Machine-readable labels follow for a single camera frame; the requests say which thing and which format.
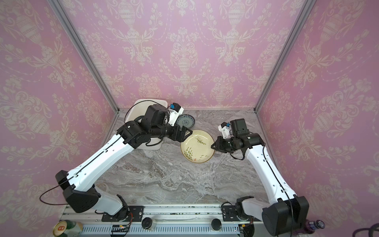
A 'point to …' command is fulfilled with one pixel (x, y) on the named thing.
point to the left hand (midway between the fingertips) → (186, 130)
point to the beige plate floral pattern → (197, 148)
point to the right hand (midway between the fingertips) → (213, 146)
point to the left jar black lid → (146, 222)
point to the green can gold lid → (67, 228)
